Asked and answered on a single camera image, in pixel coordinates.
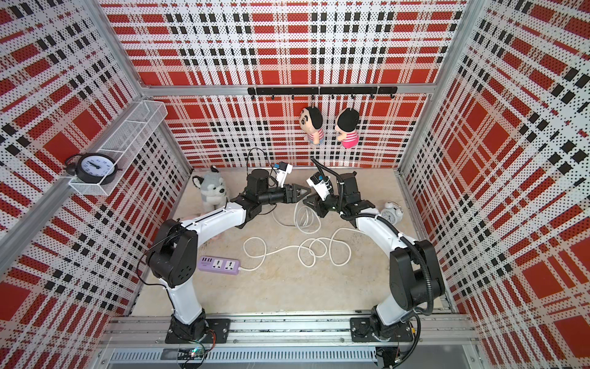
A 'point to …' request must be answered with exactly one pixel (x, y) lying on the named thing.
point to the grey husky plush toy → (213, 190)
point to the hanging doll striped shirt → (311, 121)
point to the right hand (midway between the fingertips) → (309, 199)
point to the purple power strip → (219, 264)
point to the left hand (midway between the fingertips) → (310, 190)
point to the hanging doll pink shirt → (346, 127)
